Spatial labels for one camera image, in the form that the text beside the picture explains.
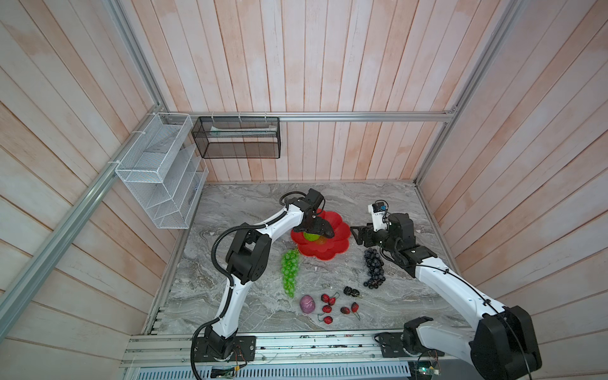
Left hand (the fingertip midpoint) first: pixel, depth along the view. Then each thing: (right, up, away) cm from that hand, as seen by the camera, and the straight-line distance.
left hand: (313, 232), depth 97 cm
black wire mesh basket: (-33, +42, +7) cm, 54 cm away
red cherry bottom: (+3, -27, -19) cm, 33 cm away
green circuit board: (-29, -40, -26) cm, 56 cm away
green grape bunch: (-10, -12, -10) cm, 18 cm away
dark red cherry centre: (+10, -25, -17) cm, 31 cm away
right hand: (+16, +4, -12) cm, 21 cm away
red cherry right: (+13, -24, -16) cm, 32 cm away
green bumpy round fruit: (-1, -2, -2) cm, 3 cm away
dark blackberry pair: (+13, -20, -13) cm, 27 cm away
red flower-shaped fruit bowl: (+5, -7, 0) cm, 8 cm away
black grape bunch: (+22, -11, -9) cm, 27 cm away
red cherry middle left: (+4, -25, -16) cm, 30 cm away
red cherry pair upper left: (+4, -22, -15) cm, 27 cm away
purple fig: (-3, -22, -19) cm, 29 cm away
